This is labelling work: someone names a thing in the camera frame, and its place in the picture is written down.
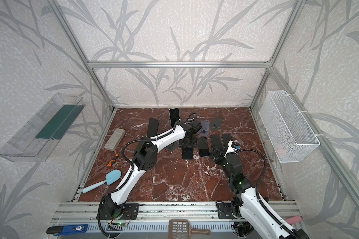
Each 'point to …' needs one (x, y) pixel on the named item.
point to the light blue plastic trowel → (111, 177)
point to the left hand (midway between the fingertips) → (193, 144)
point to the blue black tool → (67, 229)
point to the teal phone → (226, 138)
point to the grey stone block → (114, 140)
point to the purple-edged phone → (216, 142)
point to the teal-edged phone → (203, 147)
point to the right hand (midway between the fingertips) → (216, 144)
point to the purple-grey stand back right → (205, 128)
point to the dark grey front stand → (216, 124)
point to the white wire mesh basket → (289, 135)
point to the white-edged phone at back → (174, 114)
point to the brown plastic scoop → (180, 229)
